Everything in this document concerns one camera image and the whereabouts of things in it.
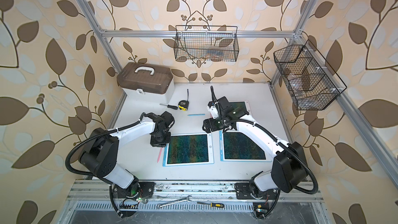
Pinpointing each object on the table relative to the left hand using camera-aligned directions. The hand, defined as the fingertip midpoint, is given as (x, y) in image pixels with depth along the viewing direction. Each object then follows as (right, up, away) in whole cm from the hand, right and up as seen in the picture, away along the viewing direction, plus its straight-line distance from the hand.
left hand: (164, 144), depth 86 cm
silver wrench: (+2, -24, -16) cm, 29 cm away
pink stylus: (-3, -5, +1) cm, 5 cm away
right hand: (+25, +11, -4) cm, 28 cm away
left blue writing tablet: (+14, -3, +2) cm, 15 cm away
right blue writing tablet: (+40, -2, +3) cm, 40 cm away
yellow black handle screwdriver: (+27, -23, -16) cm, 39 cm away
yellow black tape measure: (+8, +21, +19) cm, 29 cm away
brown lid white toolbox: (-13, +35, +7) cm, 38 cm away
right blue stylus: (+17, +15, +15) cm, 27 cm away
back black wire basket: (+24, +61, +10) cm, 66 cm away
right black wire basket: (+75, +32, -13) cm, 82 cm away
